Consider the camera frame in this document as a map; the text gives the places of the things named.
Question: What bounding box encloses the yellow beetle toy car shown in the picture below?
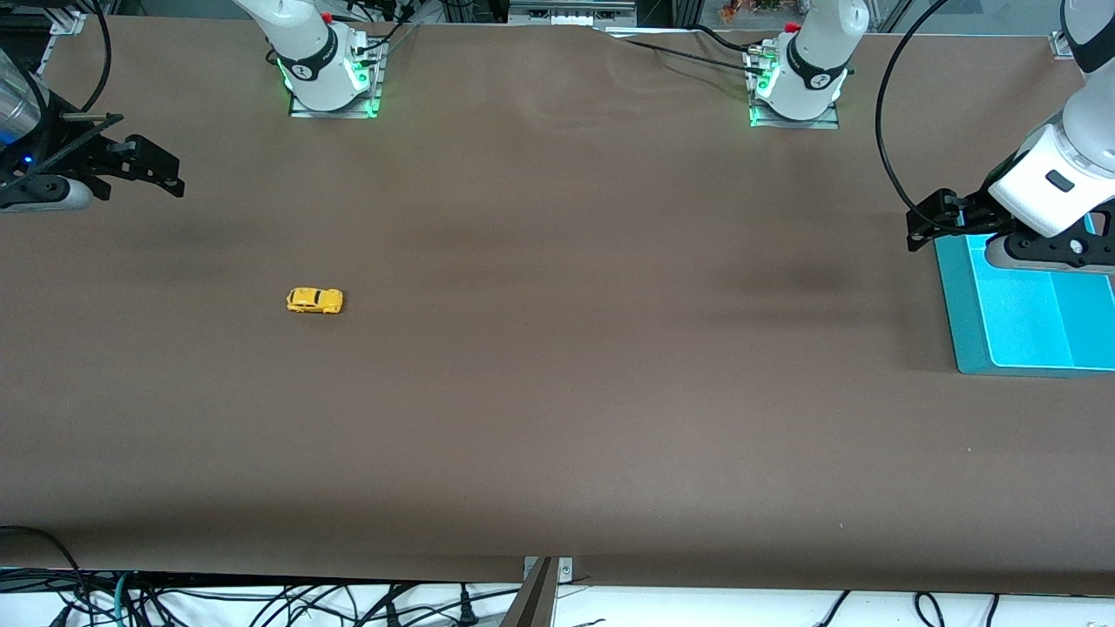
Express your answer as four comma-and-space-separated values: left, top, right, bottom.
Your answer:
286, 287, 344, 315

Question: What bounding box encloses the teal plastic bin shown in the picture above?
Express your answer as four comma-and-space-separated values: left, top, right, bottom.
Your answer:
934, 212, 1115, 378

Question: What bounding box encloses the grey power strip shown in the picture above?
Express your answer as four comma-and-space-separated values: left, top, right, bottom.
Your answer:
508, 0, 639, 27

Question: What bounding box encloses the grey metal table leg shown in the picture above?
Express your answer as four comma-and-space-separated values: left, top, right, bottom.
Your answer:
499, 557, 558, 627

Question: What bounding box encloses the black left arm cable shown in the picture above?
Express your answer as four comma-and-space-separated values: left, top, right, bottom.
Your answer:
875, 0, 968, 219

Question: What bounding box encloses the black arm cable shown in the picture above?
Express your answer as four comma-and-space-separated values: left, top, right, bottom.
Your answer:
80, 0, 113, 116
875, 0, 968, 219

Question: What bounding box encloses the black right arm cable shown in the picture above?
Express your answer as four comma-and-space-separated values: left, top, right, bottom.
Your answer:
80, 0, 113, 116

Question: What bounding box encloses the black base cable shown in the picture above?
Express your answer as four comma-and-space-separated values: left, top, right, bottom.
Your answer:
353, 16, 421, 55

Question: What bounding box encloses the short black table cable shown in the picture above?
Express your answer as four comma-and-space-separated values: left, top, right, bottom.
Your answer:
693, 24, 766, 53

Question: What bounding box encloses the long black table cable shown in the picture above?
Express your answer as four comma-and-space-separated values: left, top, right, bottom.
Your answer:
621, 37, 757, 71

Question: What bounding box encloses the black looped floor cable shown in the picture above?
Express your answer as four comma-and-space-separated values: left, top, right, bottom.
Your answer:
0, 525, 84, 627

